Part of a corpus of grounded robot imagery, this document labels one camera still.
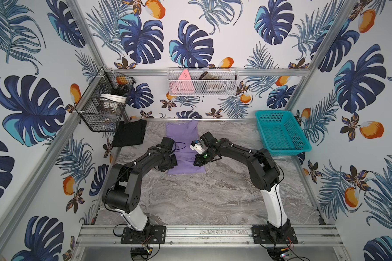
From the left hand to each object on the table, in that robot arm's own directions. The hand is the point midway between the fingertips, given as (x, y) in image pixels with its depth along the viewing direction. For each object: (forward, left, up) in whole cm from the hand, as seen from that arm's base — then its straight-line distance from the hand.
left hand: (172, 162), depth 93 cm
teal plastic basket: (+31, -71, -4) cm, 78 cm away
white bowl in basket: (+15, +29, +31) cm, 45 cm away
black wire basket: (+19, +39, +23) cm, 49 cm away
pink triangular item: (+33, -4, +30) cm, 45 cm away
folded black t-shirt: (+24, +35, -5) cm, 43 cm away
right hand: (+2, -13, -2) cm, 13 cm away
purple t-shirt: (+26, -3, -4) cm, 26 cm away
